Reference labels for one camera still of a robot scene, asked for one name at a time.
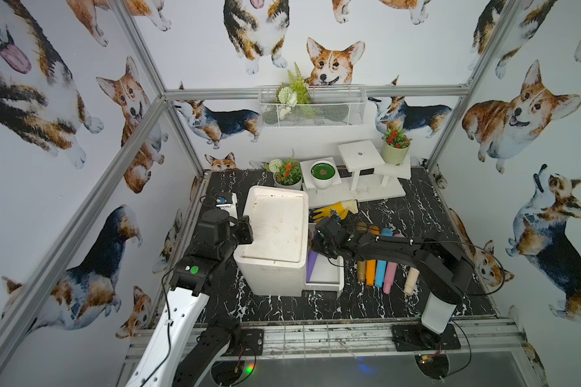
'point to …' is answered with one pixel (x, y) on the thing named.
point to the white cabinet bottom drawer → (328, 274)
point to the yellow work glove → (340, 209)
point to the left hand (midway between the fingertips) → (251, 215)
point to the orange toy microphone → (374, 230)
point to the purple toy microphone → (311, 259)
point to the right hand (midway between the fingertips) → (307, 245)
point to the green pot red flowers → (394, 145)
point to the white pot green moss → (323, 172)
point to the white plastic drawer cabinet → (276, 263)
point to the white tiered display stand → (361, 173)
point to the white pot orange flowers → (286, 174)
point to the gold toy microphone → (362, 228)
